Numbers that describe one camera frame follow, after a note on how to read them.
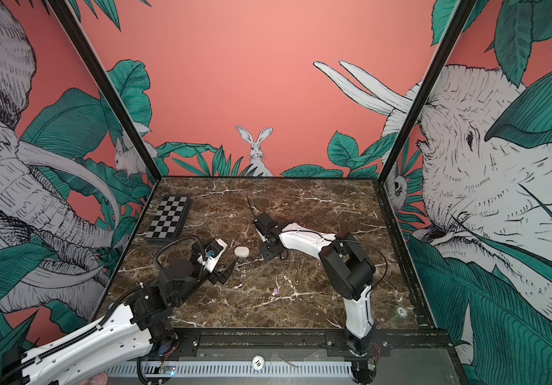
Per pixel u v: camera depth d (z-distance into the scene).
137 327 0.52
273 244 0.68
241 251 0.91
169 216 1.01
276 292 0.84
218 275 0.65
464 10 0.69
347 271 0.50
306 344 0.75
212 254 0.60
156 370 0.72
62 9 0.69
